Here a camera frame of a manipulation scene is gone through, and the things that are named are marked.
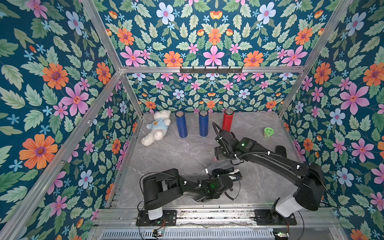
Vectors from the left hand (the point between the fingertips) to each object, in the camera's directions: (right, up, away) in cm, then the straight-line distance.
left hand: (225, 165), depth 84 cm
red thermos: (+3, +27, +11) cm, 29 cm away
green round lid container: (+32, +18, +18) cm, 41 cm away
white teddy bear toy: (-42, +27, +19) cm, 53 cm away
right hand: (-2, +9, -3) cm, 10 cm away
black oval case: (+39, +7, +12) cm, 41 cm away
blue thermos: (-27, +24, +11) cm, 38 cm away
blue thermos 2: (-13, +25, +14) cm, 31 cm away
